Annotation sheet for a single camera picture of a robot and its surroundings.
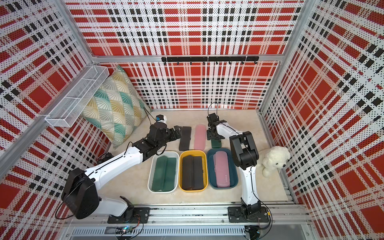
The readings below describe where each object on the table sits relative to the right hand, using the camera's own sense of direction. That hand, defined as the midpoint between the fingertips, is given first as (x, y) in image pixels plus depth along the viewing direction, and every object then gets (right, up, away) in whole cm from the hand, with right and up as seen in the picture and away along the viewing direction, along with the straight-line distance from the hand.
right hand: (217, 134), depth 103 cm
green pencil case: (-35, -21, -18) cm, 45 cm away
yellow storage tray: (-15, -10, -12) cm, 22 cm away
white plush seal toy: (+26, -10, -30) cm, 41 cm away
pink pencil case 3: (-3, -18, -14) cm, 23 cm away
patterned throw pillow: (-62, +17, -14) cm, 66 cm away
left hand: (-24, +5, -19) cm, 31 cm away
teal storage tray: (+8, -24, -18) cm, 31 cm away
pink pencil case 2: (+1, -19, -17) cm, 26 cm away
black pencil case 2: (-19, -21, -18) cm, 33 cm away
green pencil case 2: (-1, -6, -3) cm, 7 cm away
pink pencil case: (-12, -2, +2) cm, 12 cm away
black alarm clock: (-67, -12, -17) cm, 70 cm away
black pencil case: (-13, -22, -17) cm, 31 cm away
